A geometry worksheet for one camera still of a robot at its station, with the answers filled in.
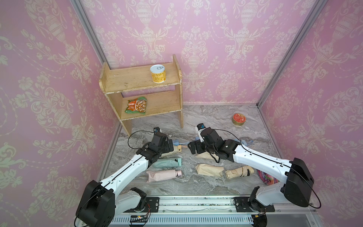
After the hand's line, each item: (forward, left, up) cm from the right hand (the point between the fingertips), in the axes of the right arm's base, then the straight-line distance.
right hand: (195, 143), depth 80 cm
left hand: (+3, +17, -6) cm, 18 cm away
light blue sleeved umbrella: (+8, +11, -11) cm, 17 cm away
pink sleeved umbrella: (-14, +24, -11) cm, 29 cm away
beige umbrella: (-13, -27, -12) cm, 32 cm away
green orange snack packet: (+25, +35, +8) cm, 44 cm away
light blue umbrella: (+7, -34, -14) cm, 38 cm away
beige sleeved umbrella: (+3, +11, -11) cm, 16 cm away
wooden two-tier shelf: (+53, +39, -3) cm, 66 cm away
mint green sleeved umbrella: (-6, +17, -12) cm, 22 cm away
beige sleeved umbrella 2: (-11, -7, -13) cm, 18 cm away
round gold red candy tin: (+26, -36, -13) cm, 46 cm away
